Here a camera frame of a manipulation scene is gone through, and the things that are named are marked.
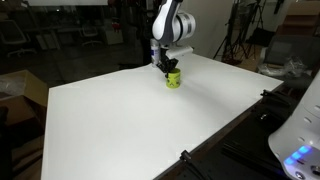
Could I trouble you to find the black round knob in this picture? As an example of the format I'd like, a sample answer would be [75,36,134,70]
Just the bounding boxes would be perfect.
[255,111,278,127]

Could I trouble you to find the long black table clamp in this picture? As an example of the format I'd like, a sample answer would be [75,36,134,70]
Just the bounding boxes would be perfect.
[260,88,292,108]

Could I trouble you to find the clear plastic bag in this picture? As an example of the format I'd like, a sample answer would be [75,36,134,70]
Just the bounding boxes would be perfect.
[257,57,310,80]

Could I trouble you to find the stacked cardboard boxes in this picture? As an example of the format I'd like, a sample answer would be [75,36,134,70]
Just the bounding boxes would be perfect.
[275,0,320,38]

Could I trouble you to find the black tripod stand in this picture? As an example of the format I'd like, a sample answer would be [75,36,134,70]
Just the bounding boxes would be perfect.
[212,0,250,65]

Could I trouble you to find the grey padded chair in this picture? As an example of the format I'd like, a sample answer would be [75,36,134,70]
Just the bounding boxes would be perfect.
[264,34,320,69]

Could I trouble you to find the white office chair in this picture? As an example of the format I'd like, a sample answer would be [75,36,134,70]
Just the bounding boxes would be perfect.
[79,25,105,48]
[0,19,37,58]

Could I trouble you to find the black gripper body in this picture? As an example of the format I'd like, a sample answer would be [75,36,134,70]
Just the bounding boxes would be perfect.
[159,45,173,64]

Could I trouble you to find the small black table clamp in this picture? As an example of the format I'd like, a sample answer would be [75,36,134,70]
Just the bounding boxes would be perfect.
[179,149,204,180]

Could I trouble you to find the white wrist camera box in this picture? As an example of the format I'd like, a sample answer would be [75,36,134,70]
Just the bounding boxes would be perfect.
[165,45,195,60]

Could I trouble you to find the brown cardboard box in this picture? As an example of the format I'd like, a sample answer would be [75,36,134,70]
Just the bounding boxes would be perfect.
[0,69,50,135]

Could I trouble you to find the lime green printed mug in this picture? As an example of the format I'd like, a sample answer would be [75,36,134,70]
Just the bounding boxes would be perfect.
[165,67,182,90]

